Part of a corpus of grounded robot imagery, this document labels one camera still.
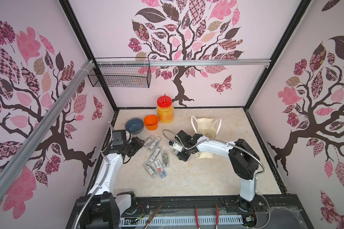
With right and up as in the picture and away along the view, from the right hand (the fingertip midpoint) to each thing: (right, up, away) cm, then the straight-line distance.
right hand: (181, 153), depth 91 cm
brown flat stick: (-16, -28, -21) cm, 38 cm away
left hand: (-23, +6, -7) cm, 25 cm away
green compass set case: (-10, -3, -1) cm, 11 cm away
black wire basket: (-52, +60, +31) cm, 86 cm away
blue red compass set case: (-12, -11, -6) cm, 17 cm away
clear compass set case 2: (-18, +5, +6) cm, 20 cm away
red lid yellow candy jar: (-11, +28, +11) cm, 32 cm away
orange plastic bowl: (-22, +20, +17) cm, 35 cm away
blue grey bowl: (-35, +18, +16) cm, 42 cm away
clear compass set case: (-23, +7, +7) cm, 25 cm away
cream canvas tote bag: (+18, +17, +7) cm, 26 cm away
